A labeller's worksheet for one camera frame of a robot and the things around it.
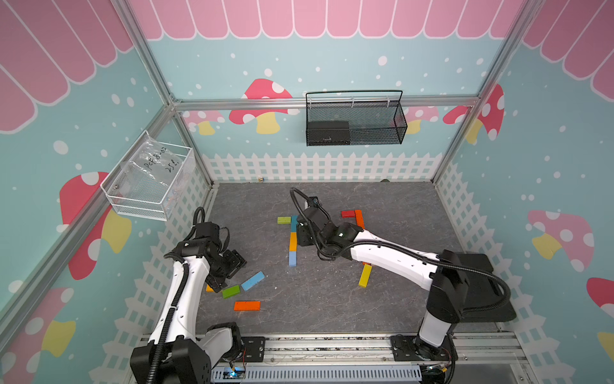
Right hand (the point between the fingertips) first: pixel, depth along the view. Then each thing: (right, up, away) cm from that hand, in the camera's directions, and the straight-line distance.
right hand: (302, 229), depth 81 cm
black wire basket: (+20, +43, +13) cm, 49 cm away
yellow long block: (+23, -18, +8) cm, 31 cm away
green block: (-26, -23, +5) cm, 35 cm away
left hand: (-21, -15, -4) cm, 26 cm away
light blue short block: (-4, -13, +13) cm, 19 cm away
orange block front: (-19, -27, +2) cm, 33 cm away
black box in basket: (+9, +36, +10) cm, 38 cm away
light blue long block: (-19, -20, +8) cm, 29 cm away
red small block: (+20, +4, +28) cm, 35 cm away
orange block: (+24, +2, +25) cm, 35 cm away
